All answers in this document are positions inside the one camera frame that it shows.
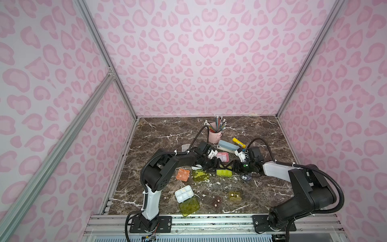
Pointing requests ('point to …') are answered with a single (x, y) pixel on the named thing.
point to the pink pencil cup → (214, 137)
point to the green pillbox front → (188, 202)
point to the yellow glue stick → (239, 142)
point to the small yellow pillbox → (234, 195)
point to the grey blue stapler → (227, 146)
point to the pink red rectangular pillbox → (223, 156)
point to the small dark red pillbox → (216, 201)
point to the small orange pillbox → (183, 175)
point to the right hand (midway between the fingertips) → (229, 168)
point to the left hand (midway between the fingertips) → (223, 170)
